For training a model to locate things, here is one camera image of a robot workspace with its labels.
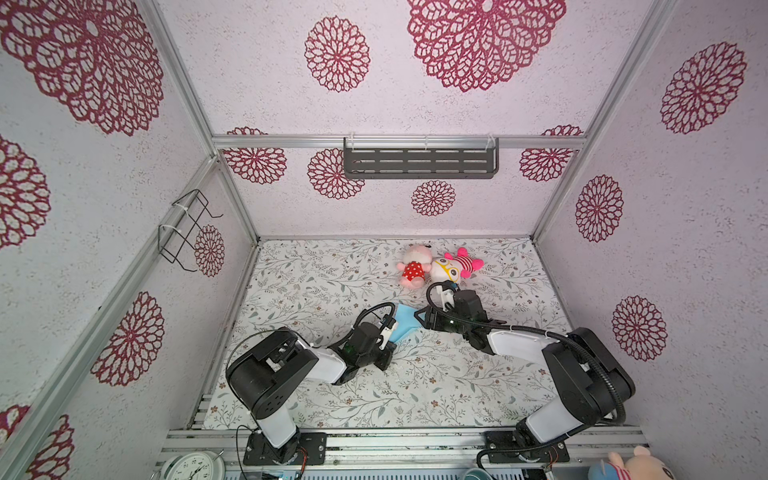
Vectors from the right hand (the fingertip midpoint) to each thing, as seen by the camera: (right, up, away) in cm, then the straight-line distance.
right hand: (420, 311), depth 90 cm
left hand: (-9, -12, +2) cm, 15 cm away
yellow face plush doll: (+12, +13, +11) cm, 21 cm away
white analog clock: (-55, -32, -22) cm, 67 cm away
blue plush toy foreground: (+36, -31, -25) cm, 54 cm away
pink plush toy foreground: (+46, -31, -24) cm, 60 cm away
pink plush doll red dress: (+1, +15, +15) cm, 21 cm away
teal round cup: (+10, -34, -22) cm, 42 cm away
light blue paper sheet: (-4, -4, +6) cm, 9 cm away
